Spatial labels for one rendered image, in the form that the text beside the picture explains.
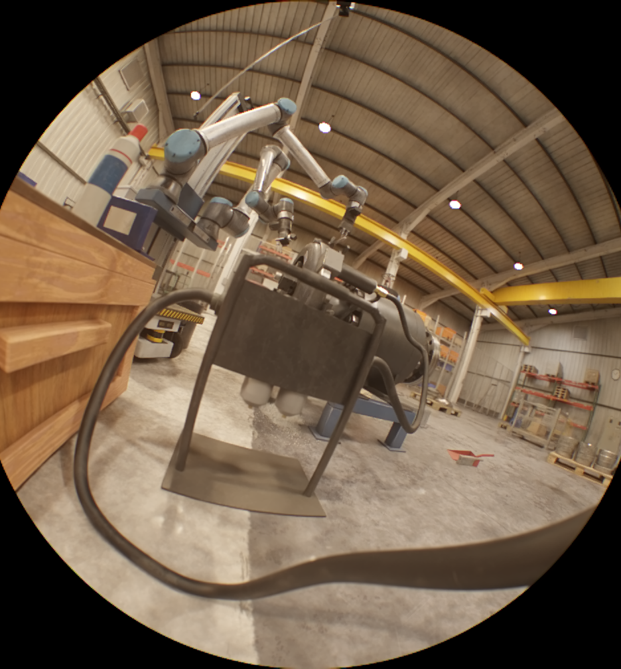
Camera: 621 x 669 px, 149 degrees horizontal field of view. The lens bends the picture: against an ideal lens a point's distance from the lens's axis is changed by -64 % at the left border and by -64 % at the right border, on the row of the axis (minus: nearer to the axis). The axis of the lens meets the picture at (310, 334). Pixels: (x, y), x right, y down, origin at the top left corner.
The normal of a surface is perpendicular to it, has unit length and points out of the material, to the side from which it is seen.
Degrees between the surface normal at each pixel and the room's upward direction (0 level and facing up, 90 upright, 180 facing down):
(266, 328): 90
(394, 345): 97
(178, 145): 95
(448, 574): 92
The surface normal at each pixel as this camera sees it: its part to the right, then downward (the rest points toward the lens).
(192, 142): 0.47, 0.25
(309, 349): 0.29, 0.09
